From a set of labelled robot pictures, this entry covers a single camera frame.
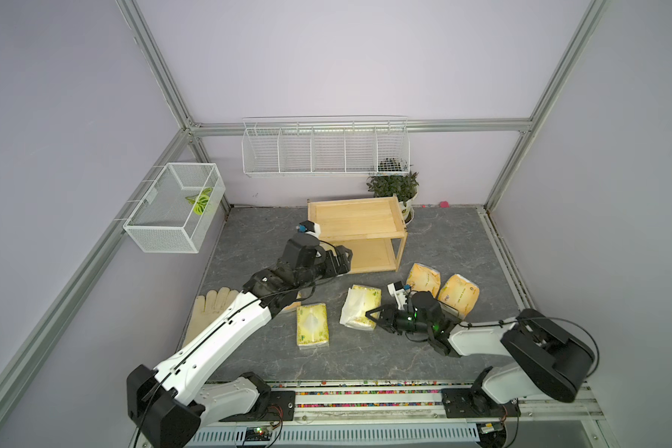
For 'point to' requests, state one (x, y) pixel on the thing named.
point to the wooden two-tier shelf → (372, 228)
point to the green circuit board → (258, 434)
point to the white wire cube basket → (176, 212)
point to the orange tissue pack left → (293, 305)
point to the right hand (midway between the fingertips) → (366, 315)
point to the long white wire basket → (326, 146)
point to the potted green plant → (404, 187)
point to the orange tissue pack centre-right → (424, 278)
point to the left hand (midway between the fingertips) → (341, 259)
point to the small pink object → (443, 204)
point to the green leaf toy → (200, 200)
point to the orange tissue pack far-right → (460, 294)
